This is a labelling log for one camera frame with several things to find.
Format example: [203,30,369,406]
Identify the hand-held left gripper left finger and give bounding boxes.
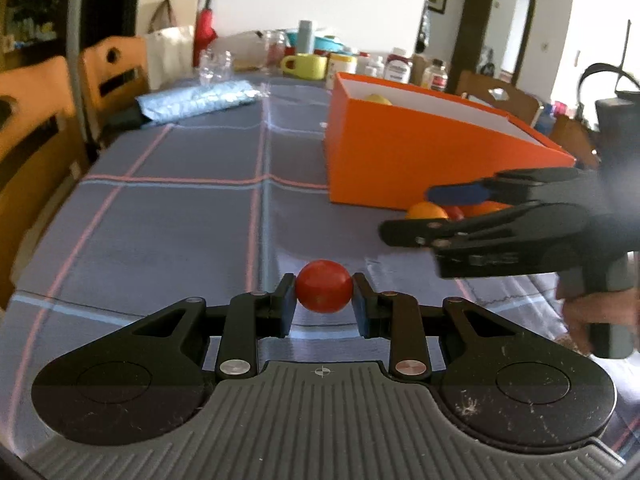
[80,274,296,381]

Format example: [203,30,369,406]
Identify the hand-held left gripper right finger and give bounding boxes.
[352,274,568,381]

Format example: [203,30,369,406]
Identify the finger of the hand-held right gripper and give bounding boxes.
[425,167,586,207]
[378,202,591,250]

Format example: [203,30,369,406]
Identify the cluster of round oranges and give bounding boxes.
[406,200,513,221]

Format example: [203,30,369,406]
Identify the orange cardboard box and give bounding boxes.
[322,72,577,211]

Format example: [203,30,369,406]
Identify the person's right hand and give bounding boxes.
[561,289,640,356]

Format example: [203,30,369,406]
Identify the white supplement bottle red cap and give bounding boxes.
[384,47,415,84]

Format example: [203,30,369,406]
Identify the jar with yellow lid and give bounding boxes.
[326,54,359,89]

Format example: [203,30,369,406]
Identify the teal lidded container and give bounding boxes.
[314,35,347,54]

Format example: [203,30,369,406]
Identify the yellow-green mug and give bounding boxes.
[280,53,329,81]

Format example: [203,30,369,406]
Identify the blue foil package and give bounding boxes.
[136,79,262,124]

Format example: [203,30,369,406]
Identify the glass jar with red contents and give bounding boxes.
[262,30,289,74]

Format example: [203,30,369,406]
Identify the clear glass jars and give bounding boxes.
[199,50,236,87]

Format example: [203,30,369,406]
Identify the red folded umbrella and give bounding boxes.
[194,7,219,69]

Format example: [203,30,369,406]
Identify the white paper bag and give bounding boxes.
[137,0,203,92]

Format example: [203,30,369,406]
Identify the dark cabinet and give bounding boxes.
[0,0,71,70]

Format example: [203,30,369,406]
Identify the dark wooden door frame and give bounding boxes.
[452,0,544,86]

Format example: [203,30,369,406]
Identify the dark curved hose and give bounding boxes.
[66,0,87,127]

